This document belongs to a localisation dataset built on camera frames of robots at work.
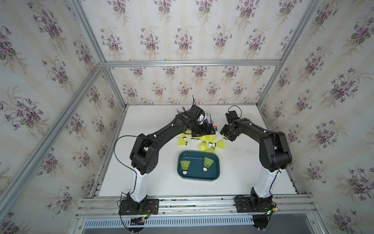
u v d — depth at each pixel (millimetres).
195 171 847
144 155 500
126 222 693
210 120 1084
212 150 927
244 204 733
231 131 823
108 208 747
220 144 939
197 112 713
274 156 506
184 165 838
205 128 765
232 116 798
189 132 765
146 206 718
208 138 962
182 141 948
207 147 933
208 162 839
